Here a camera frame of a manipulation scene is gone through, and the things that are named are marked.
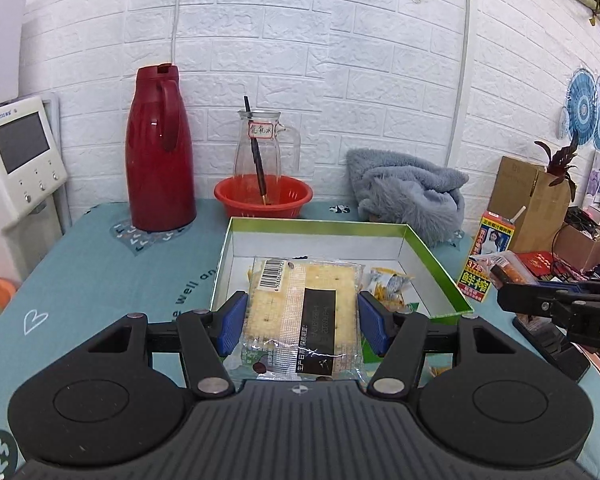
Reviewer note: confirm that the red plastic basin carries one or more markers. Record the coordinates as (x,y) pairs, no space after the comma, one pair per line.
(292,201)

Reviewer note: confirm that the clear cracker packet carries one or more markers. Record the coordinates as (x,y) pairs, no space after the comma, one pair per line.
(300,310)

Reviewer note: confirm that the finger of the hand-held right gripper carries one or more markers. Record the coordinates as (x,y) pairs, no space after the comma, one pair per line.
(525,297)

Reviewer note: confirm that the red booklet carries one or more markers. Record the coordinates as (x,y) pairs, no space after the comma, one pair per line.
(535,261)

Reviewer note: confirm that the glass pitcher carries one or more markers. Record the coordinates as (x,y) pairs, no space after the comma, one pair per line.
(277,160)

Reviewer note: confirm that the dark purple plant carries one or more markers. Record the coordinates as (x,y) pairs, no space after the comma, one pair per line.
(562,160)

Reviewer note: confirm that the grey fluffy blanket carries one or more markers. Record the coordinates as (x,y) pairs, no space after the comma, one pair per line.
(405,195)

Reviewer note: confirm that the brown cardboard box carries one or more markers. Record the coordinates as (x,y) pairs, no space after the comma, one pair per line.
(520,185)

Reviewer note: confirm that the green cardboard box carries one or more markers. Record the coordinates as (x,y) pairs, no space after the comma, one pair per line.
(320,242)

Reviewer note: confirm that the black pen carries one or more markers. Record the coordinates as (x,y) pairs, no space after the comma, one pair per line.
(256,155)

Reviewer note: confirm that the small open cardboard box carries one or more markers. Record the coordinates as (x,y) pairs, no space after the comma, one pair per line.
(580,251)

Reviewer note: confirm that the large blue paper fan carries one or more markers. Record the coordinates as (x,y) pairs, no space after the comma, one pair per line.
(581,102)

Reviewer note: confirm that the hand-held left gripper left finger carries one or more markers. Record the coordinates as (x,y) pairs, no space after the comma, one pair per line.
(232,320)

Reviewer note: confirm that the clear orange snack packet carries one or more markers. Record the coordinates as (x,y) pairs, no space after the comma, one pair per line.
(517,267)

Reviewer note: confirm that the yellow white snack packet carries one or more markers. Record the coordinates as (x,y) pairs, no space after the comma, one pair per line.
(387,287)

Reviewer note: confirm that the yellow drink carton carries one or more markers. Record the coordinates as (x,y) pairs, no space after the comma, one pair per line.
(490,235)

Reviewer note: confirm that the white appliance with screen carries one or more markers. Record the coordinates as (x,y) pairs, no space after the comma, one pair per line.
(15,150)

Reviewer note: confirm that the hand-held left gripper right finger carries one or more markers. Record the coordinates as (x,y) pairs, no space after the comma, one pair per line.
(372,322)

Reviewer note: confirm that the teal tablecloth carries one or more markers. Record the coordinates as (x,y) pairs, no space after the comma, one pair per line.
(105,285)

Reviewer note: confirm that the red thermos jug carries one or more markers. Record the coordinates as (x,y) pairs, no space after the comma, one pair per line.
(155,170)

